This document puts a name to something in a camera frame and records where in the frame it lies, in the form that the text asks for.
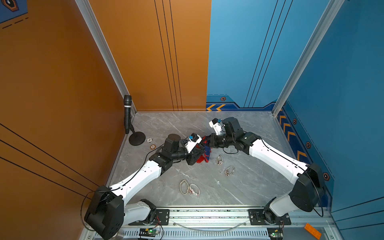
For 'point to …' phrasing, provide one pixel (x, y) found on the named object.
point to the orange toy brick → (315, 232)
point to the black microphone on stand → (136, 138)
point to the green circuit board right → (275, 233)
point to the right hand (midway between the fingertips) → (203, 142)
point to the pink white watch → (191, 191)
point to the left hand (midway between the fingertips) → (203, 149)
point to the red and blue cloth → (206, 143)
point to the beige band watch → (180, 186)
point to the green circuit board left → (148, 232)
